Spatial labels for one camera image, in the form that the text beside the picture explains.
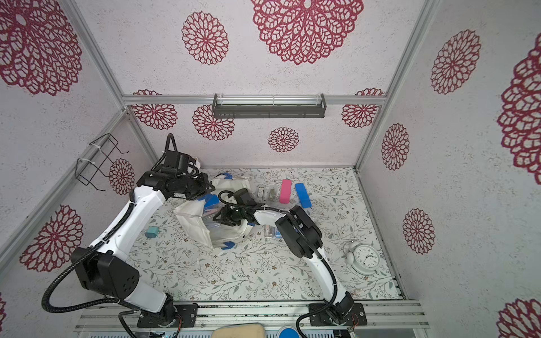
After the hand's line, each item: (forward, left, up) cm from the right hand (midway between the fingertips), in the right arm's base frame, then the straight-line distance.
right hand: (212, 218), depth 92 cm
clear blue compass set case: (-4, -29, -6) cm, 30 cm away
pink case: (+22, -33, -9) cm, 40 cm away
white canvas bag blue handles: (-8, -1, +16) cm, 18 cm away
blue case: (+20, -42, -9) cm, 47 cm away
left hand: (+3, -5, +17) cm, 18 cm away
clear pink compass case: (-2, -25, -7) cm, 26 cm away
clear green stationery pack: (+20, -26, -7) cm, 33 cm away
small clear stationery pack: (+20, -20, -7) cm, 29 cm away
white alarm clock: (-15, -63, -5) cm, 65 cm away
